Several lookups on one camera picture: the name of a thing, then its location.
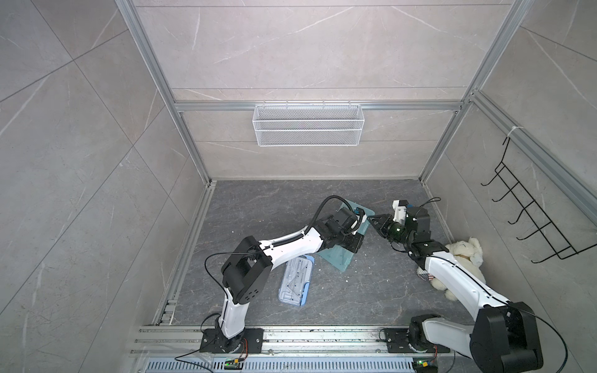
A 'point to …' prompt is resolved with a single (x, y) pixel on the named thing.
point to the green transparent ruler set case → (341, 256)
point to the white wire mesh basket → (308, 125)
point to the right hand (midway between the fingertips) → (368, 218)
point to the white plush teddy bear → (467, 253)
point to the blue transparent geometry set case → (295, 280)
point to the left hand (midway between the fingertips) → (363, 237)
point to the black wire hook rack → (547, 233)
